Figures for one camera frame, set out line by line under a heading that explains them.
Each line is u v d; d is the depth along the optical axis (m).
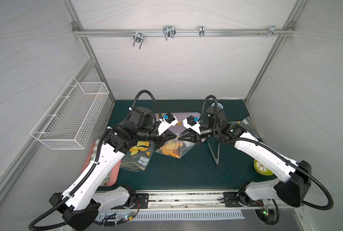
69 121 0.69
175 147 0.77
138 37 0.79
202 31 0.78
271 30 0.77
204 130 0.59
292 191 0.39
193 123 0.55
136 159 0.86
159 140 0.55
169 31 0.76
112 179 0.81
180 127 0.55
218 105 1.10
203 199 0.75
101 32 0.78
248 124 1.01
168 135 0.55
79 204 0.36
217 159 0.87
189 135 0.60
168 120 0.51
